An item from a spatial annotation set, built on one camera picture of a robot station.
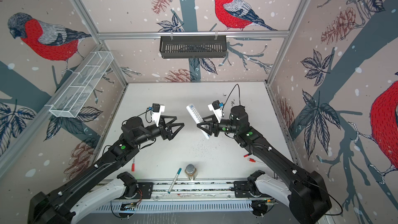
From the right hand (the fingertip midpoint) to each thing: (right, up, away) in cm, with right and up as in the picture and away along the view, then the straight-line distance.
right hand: (199, 125), depth 70 cm
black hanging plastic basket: (-12, +48, +37) cm, 62 cm away
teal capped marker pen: (-13, -29, +6) cm, 33 cm away
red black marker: (+27, -20, +15) cm, 37 cm away
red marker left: (-35, -24, +10) cm, 44 cm away
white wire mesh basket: (-61, +11, +1) cm, 62 cm away
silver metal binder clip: (-4, -21, 0) cm, 21 cm away
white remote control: (-1, +4, -1) cm, 4 cm away
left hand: (-9, +2, -4) cm, 10 cm away
